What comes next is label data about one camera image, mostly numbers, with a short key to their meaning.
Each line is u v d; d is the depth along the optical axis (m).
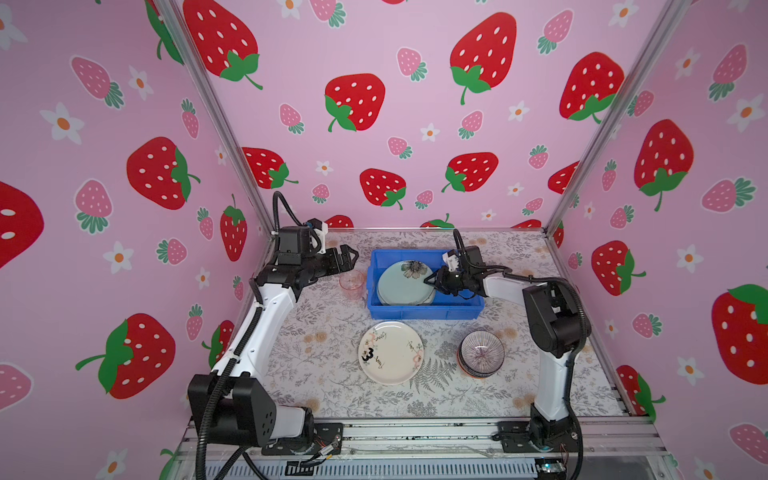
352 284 1.02
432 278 0.96
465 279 0.82
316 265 0.68
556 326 0.54
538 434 0.66
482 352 0.82
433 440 0.75
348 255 0.72
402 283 1.02
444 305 0.98
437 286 0.91
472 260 0.82
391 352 0.89
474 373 0.76
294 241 0.60
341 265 0.71
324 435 0.75
